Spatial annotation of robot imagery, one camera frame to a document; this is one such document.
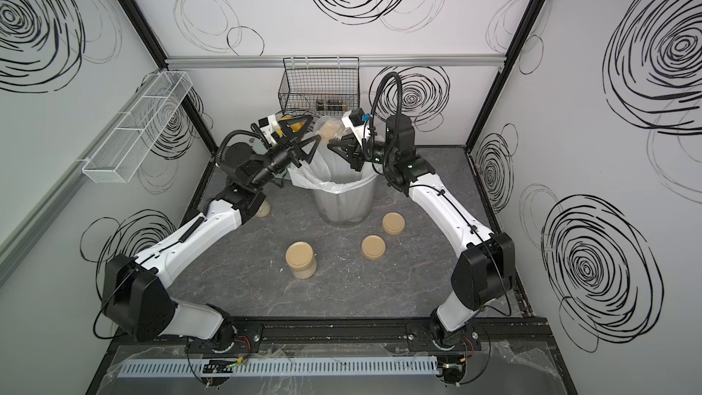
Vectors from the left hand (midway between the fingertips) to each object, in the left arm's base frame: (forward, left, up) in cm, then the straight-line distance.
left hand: (317, 128), depth 64 cm
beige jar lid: (-1, -23, -41) cm, 47 cm away
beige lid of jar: (-10, -16, -42) cm, 46 cm away
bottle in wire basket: (+25, -1, -11) cm, 27 cm away
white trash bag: (+12, 0, -29) cm, 31 cm away
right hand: (+1, -3, -6) cm, 6 cm away
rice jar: (-18, +6, -33) cm, 38 cm away
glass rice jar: (+12, -25, -43) cm, 51 cm away
